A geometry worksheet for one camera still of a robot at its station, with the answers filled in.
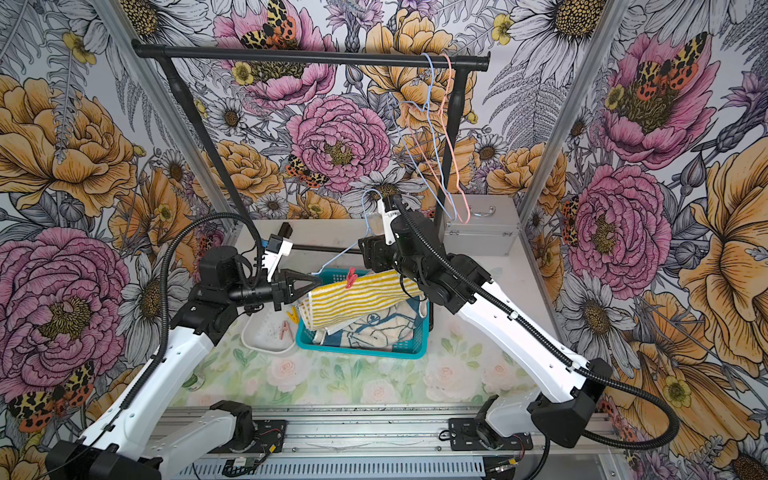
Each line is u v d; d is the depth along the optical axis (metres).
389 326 0.85
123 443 0.39
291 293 0.63
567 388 0.39
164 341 0.47
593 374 0.38
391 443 0.75
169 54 0.57
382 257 0.58
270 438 0.73
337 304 0.72
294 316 0.94
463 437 0.74
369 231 1.24
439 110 0.59
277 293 0.60
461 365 0.87
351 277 0.70
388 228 0.53
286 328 0.92
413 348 0.87
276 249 0.61
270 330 0.92
